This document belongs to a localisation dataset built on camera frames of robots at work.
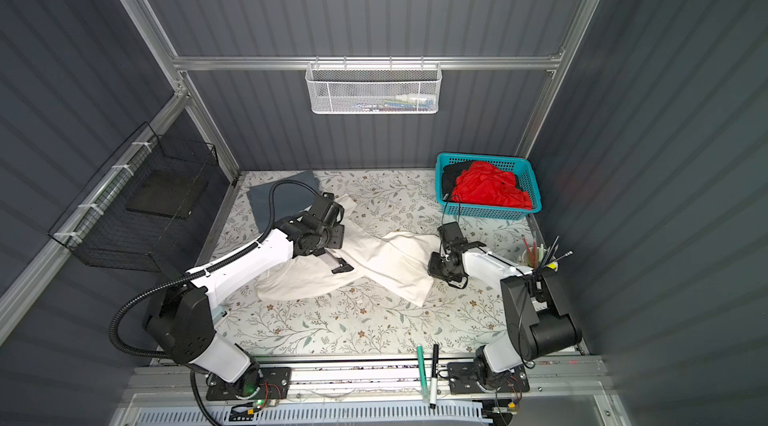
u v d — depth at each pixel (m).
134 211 0.75
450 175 1.15
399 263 0.95
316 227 0.65
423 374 0.74
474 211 1.12
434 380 0.73
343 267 0.93
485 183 1.08
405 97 0.92
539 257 0.86
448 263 0.68
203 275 0.46
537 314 0.45
